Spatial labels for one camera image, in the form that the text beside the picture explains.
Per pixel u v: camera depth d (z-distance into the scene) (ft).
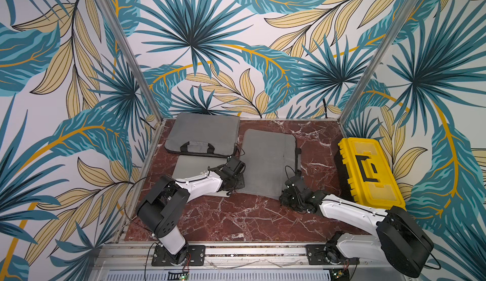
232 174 2.32
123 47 2.75
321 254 2.38
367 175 2.60
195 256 2.40
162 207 1.48
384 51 2.86
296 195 2.22
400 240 1.37
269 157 3.24
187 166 3.21
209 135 3.56
